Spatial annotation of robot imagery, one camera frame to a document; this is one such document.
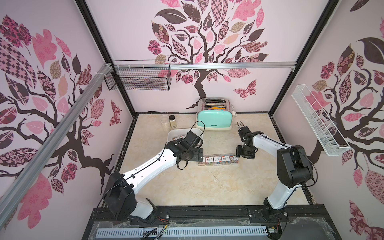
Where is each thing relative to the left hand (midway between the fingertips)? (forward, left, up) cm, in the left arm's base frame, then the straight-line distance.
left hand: (192, 157), depth 80 cm
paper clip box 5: (+4, -26, -11) cm, 29 cm away
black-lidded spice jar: (+32, +15, -7) cm, 36 cm away
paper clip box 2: (+4, -10, -12) cm, 16 cm away
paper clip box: (+2, -5, -12) cm, 14 cm away
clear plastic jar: (+32, +20, -3) cm, 38 cm away
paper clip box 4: (+5, -21, -11) cm, 24 cm away
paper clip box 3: (+5, -16, -11) cm, 20 cm away
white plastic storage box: (+24, +12, -10) cm, 29 cm away
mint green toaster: (+31, -15, +3) cm, 35 cm away
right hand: (+5, -31, -11) cm, 34 cm away
